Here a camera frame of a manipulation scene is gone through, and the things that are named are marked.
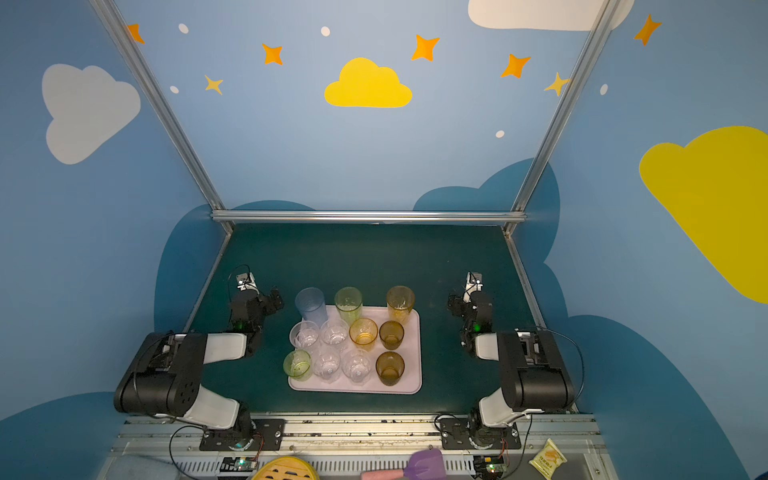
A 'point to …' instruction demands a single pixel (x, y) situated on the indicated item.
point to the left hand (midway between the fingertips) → (265, 290)
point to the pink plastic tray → (376, 355)
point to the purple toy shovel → (423, 464)
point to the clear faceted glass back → (334, 333)
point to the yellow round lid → (287, 468)
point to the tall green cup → (349, 303)
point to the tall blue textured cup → (310, 302)
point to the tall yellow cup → (400, 302)
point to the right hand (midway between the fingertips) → (470, 287)
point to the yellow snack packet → (549, 459)
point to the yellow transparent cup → (363, 333)
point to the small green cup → (297, 364)
